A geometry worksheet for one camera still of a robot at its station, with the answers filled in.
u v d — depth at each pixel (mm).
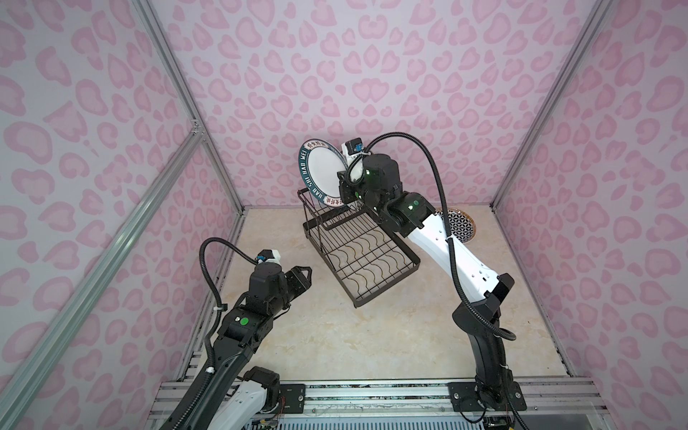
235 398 575
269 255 678
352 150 580
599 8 691
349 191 627
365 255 1008
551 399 737
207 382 435
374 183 535
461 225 1132
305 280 680
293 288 660
